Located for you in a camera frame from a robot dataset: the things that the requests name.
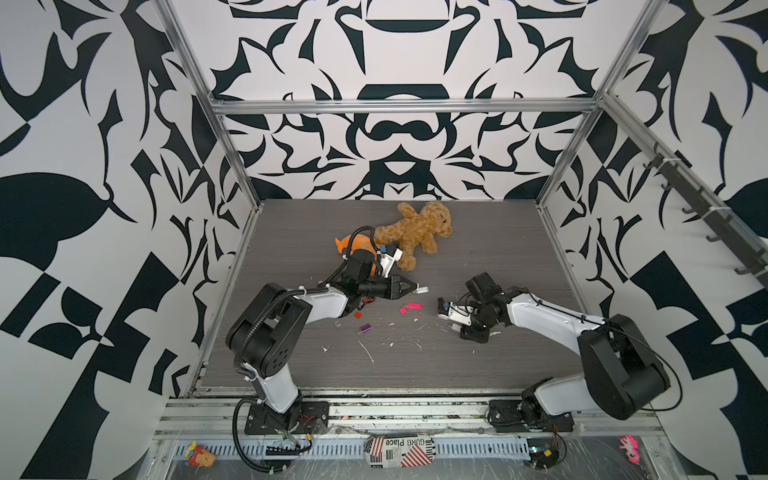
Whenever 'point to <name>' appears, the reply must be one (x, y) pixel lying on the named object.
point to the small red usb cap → (358, 315)
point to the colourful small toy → (197, 455)
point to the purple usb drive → (364, 328)
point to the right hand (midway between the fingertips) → (464, 319)
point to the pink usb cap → (403, 311)
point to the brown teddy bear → (416, 228)
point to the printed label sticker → (399, 451)
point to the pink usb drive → (415, 306)
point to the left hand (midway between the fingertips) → (414, 281)
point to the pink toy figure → (631, 445)
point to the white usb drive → (423, 289)
